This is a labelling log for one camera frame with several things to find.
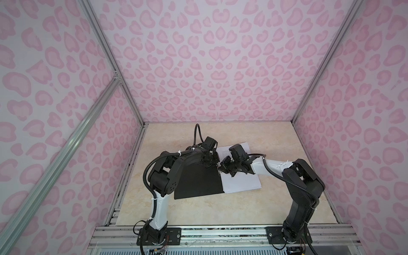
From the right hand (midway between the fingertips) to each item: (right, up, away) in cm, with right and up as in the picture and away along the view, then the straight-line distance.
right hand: (217, 166), depth 89 cm
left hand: (+2, +2, +8) cm, 9 cm away
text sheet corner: (+13, -8, +1) cm, 16 cm away
